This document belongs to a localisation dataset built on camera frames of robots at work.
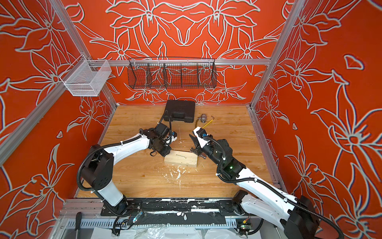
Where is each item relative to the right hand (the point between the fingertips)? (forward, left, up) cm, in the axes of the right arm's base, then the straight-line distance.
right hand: (192, 130), depth 70 cm
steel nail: (-1, +8, -25) cm, 26 cm away
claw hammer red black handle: (-10, -2, +1) cm, 11 cm away
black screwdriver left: (-34, +55, -28) cm, 70 cm away
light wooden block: (-2, +6, -25) cm, 26 cm away
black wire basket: (+46, +14, +3) cm, 48 cm away
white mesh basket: (+37, +68, +5) cm, 78 cm away
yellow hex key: (+26, -11, -27) cm, 39 cm away
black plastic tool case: (+35, +9, -22) cm, 43 cm away
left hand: (+2, +15, -23) cm, 28 cm away
